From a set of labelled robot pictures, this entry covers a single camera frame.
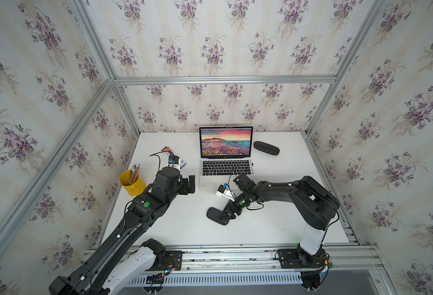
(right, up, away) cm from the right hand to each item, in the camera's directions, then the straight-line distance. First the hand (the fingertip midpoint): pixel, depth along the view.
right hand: (225, 215), depth 84 cm
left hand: (-16, +20, -10) cm, 28 cm away
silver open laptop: (+1, +29, +20) cm, 35 cm away
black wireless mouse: (-5, +1, -1) cm, 6 cm away
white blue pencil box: (-33, +29, +23) cm, 50 cm away
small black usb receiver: (+16, +22, +19) cm, 34 cm away
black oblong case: (+26, +32, +24) cm, 48 cm away
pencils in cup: (-42, +20, -1) cm, 47 cm away
